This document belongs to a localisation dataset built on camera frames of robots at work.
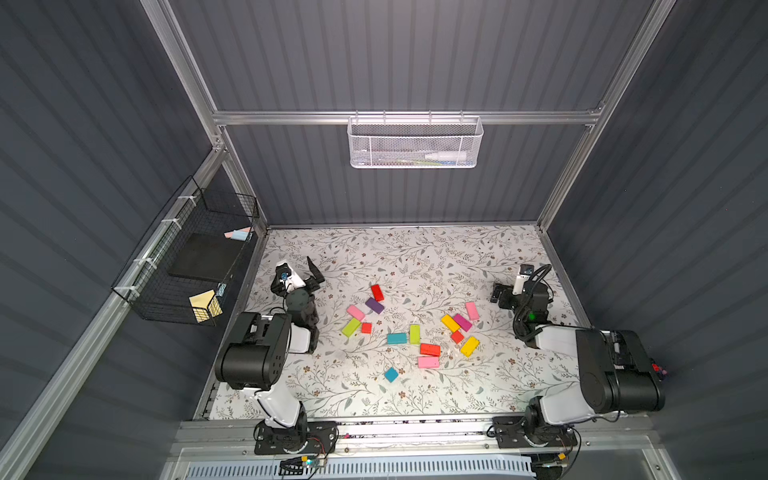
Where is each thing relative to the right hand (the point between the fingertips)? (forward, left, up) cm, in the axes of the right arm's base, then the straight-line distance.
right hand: (511, 284), depth 93 cm
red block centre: (-18, +26, -8) cm, 33 cm away
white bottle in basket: (+31, +21, +26) cm, 46 cm away
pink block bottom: (-22, +27, -7) cm, 36 cm away
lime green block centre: (-13, +31, -8) cm, 35 cm away
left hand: (0, +66, +10) cm, 67 cm away
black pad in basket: (-6, +85, +21) cm, 87 cm away
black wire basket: (-19, +89, +27) cm, 95 cm away
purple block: (-3, +44, -9) cm, 45 cm away
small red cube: (-11, +46, -8) cm, 48 cm away
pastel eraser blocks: (+3, +80, +19) cm, 83 cm away
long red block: (+2, +43, -7) cm, 44 cm away
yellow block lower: (-17, +14, -8) cm, 24 cm away
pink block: (-6, +50, -8) cm, 51 cm away
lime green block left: (-12, +51, -7) cm, 53 cm away
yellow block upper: (-10, +19, -8) cm, 23 cm away
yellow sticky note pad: (-23, +75, +27) cm, 83 cm away
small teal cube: (-25, +38, -8) cm, 46 cm away
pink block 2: (-5, +11, -9) cm, 15 cm away
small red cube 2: (-14, +18, -8) cm, 24 cm away
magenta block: (-9, +15, -8) cm, 19 cm away
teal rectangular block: (-14, +36, -9) cm, 40 cm away
